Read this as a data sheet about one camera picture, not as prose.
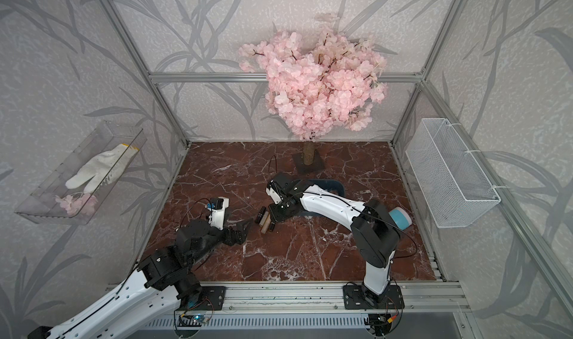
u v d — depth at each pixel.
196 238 0.51
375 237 0.46
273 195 0.78
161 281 0.50
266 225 0.89
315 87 0.71
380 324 0.71
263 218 0.91
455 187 0.60
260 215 0.93
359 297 0.73
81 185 0.63
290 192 0.63
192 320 0.72
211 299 0.73
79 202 0.60
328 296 0.75
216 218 0.63
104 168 0.68
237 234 0.65
